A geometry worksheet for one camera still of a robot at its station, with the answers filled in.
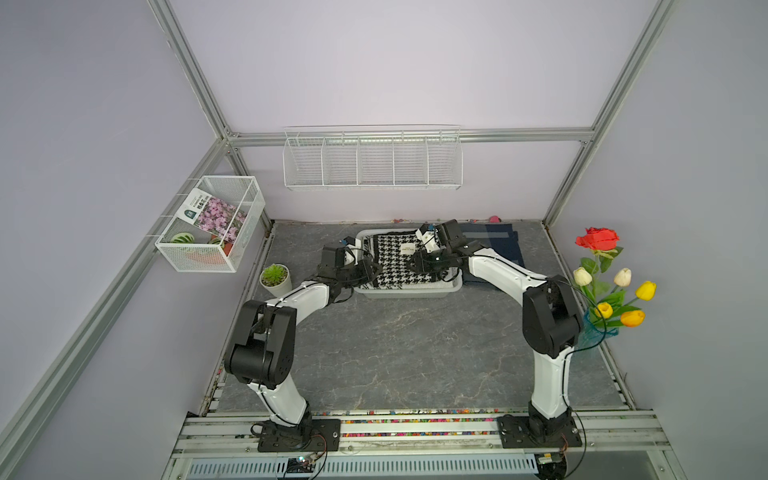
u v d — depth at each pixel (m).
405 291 0.91
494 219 1.24
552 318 0.52
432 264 0.84
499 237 1.18
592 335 0.74
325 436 0.73
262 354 0.47
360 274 0.83
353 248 0.87
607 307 0.63
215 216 0.75
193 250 0.72
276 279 0.94
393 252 0.95
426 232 0.87
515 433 0.74
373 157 0.99
